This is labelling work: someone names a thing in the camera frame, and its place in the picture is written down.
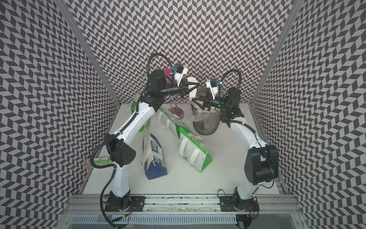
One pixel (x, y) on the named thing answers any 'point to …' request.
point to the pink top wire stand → (175, 111)
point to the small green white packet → (104, 160)
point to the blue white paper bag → (152, 158)
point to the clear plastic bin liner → (200, 114)
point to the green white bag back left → (134, 111)
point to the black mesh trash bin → (205, 123)
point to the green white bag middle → (167, 121)
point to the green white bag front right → (193, 151)
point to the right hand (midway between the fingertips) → (194, 98)
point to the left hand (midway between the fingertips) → (199, 85)
